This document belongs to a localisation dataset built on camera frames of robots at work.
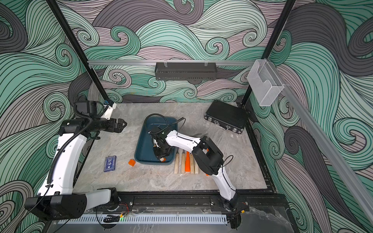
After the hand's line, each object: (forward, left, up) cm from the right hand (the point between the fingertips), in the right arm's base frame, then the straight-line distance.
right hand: (157, 159), depth 86 cm
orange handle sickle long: (-18, -25, +27) cm, 41 cm away
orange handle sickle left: (-5, -18, -1) cm, 19 cm away
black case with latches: (+38, -51, -5) cm, 64 cm away
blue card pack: (-3, +29, -1) cm, 29 cm away
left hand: (+10, +18, +26) cm, 33 cm away
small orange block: (-1, +16, -2) cm, 16 cm away
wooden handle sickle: (-7, -11, -2) cm, 13 cm away
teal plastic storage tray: (+3, +9, 0) cm, 9 cm away
